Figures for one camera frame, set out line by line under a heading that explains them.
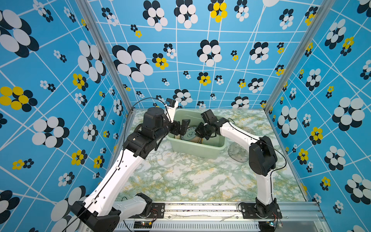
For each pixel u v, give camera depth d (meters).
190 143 0.79
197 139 0.95
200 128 0.83
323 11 0.69
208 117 0.74
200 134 0.83
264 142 0.52
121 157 0.42
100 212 0.36
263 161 0.52
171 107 0.54
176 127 0.57
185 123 0.57
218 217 0.73
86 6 0.69
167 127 0.54
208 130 0.71
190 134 0.95
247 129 1.05
